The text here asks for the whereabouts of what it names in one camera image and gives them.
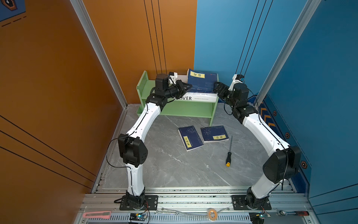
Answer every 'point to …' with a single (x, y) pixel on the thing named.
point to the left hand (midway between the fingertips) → (193, 84)
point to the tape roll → (216, 214)
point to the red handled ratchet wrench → (283, 213)
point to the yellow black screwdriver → (229, 154)
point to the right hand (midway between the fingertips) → (218, 85)
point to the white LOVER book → (200, 97)
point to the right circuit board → (257, 217)
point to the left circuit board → (139, 216)
